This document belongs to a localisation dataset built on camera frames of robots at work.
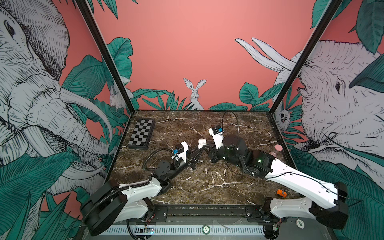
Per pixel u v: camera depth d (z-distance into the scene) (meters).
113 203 0.42
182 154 0.61
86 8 0.71
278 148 0.90
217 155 0.58
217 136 0.58
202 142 0.68
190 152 0.67
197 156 0.67
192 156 0.64
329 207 0.40
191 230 0.70
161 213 0.73
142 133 1.01
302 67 0.91
